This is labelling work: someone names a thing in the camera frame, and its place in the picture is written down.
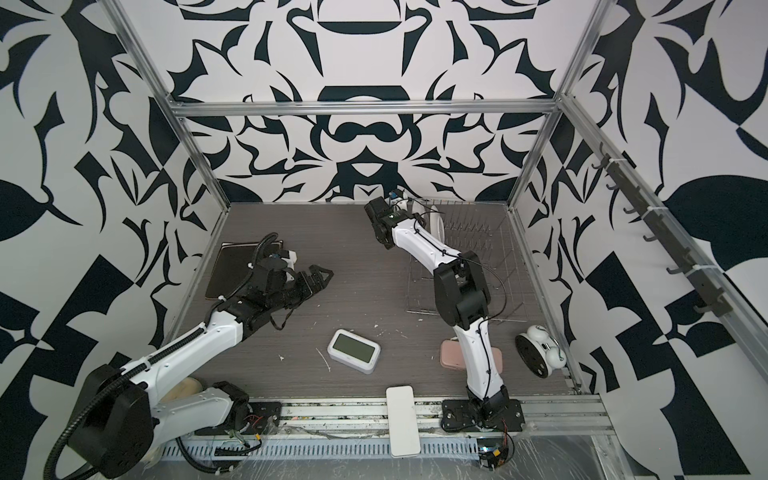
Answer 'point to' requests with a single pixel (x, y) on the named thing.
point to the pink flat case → (452, 356)
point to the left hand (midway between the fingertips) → (326, 274)
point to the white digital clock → (354, 351)
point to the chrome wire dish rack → (488, 229)
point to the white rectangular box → (402, 421)
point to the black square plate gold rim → (232, 262)
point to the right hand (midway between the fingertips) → (420, 220)
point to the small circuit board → (492, 452)
